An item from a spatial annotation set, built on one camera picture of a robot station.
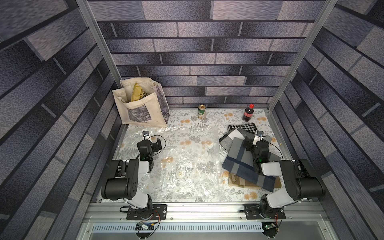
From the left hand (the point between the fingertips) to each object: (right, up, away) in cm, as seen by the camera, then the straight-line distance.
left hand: (150, 138), depth 94 cm
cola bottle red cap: (+68, +17, +11) cm, 71 cm away
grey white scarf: (+50, -2, +4) cm, 50 cm away
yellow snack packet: (-9, +30, +3) cm, 31 cm away
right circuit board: (+66, -42, -21) cm, 81 cm away
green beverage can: (+34, +18, +13) cm, 41 cm away
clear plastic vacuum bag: (+24, -14, -2) cm, 28 cm away
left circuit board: (+3, -40, -23) cm, 47 cm away
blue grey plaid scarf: (+55, -13, -8) cm, 57 cm away
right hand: (+67, +1, -1) cm, 67 cm away
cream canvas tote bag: (-1, +18, +6) cm, 19 cm away
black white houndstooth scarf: (+68, +7, +10) cm, 69 cm away
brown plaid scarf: (+51, -22, -13) cm, 57 cm away
